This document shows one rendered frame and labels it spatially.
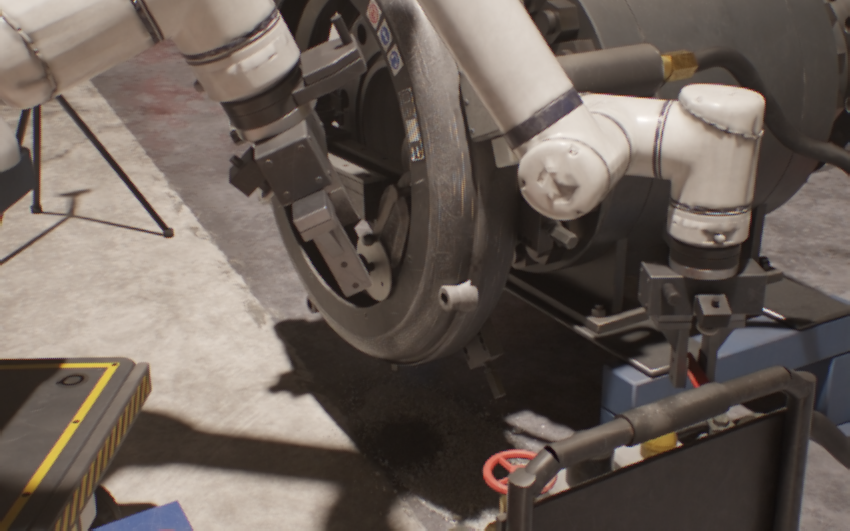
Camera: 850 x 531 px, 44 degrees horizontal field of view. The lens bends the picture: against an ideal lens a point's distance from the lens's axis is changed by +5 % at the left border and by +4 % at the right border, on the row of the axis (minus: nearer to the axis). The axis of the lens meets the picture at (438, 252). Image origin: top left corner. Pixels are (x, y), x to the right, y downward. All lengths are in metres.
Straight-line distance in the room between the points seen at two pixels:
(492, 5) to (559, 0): 0.70
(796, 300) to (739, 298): 0.83
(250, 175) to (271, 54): 0.12
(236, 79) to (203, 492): 1.16
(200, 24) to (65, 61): 0.10
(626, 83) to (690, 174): 0.32
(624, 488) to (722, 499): 0.15
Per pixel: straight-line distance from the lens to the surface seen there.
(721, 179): 1.13
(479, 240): 1.41
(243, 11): 0.84
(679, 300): 1.16
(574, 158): 0.99
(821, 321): 1.99
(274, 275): 2.73
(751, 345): 1.88
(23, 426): 1.54
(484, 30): 1.02
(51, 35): 0.82
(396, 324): 1.59
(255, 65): 0.85
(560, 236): 1.40
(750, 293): 1.22
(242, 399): 2.16
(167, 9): 0.83
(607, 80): 1.40
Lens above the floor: 1.07
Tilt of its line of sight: 22 degrees down
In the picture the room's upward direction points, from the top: straight up
